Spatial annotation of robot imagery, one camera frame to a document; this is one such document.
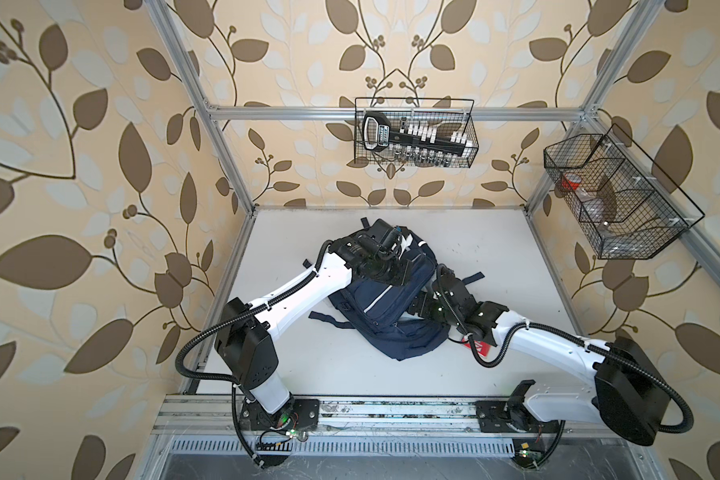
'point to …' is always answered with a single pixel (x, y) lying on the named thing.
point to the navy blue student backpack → (379, 317)
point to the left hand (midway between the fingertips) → (414, 274)
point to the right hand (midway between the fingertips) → (412, 306)
